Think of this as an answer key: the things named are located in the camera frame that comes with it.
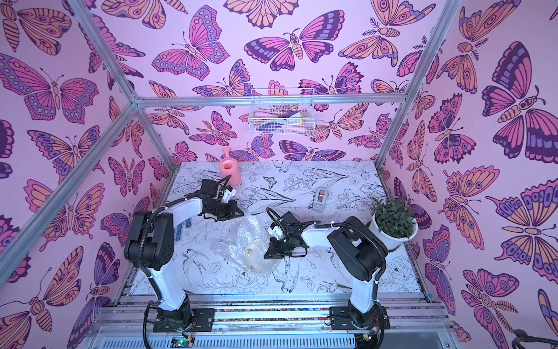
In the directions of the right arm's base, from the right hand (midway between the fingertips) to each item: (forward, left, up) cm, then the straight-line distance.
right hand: (265, 255), depth 87 cm
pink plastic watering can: (+41, +21, +9) cm, 47 cm away
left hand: (+18, +10, +4) cm, 21 cm away
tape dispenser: (+26, -24, +3) cm, 35 cm away
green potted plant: (+8, -48, +15) cm, 51 cm away
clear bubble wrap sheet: (+4, +10, +1) cm, 11 cm away
